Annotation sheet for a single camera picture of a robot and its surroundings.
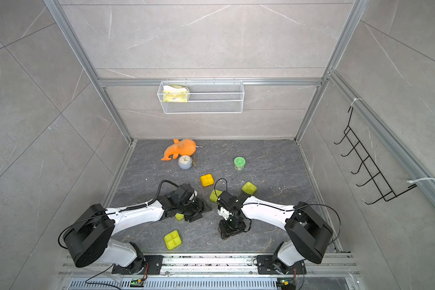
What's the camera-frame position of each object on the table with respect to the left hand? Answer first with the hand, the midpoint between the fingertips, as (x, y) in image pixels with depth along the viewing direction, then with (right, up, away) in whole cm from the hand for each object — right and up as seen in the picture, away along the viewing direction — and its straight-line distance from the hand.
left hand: (211, 210), depth 83 cm
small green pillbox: (+20, +8, +13) cm, 25 cm away
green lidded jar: (+15, +21, +19) cm, 32 cm away
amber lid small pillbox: (-4, +11, +18) cm, 21 cm away
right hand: (+7, -10, -4) cm, 13 cm away
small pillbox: (-17, -13, -3) cm, 22 cm away
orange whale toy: (-17, +30, +24) cm, 43 cm away
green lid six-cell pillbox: (+1, +4, +12) cm, 13 cm away
